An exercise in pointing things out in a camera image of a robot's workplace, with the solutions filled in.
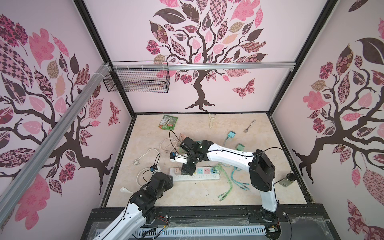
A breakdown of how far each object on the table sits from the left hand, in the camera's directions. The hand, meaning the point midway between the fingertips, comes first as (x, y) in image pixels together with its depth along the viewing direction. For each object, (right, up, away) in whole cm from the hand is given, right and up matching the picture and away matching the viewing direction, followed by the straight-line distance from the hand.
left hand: (171, 181), depth 84 cm
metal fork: (+53, +29, +26) cm, 66 cm away
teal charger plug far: (+40, +26, +21) cm, 52 cm away
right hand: (+7, +10, -2) cm, 13 cm away
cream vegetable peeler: (+28, +40, +34) cm, 59 cm away
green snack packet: (-7, +35, +30) cm, 46 cm away
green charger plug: (+45, +17, +15) cm, 50 cm away
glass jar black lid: (+64, +3, -7) cm, 64 cm away
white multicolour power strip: (+18, +4, +1) cm, 18 cm away
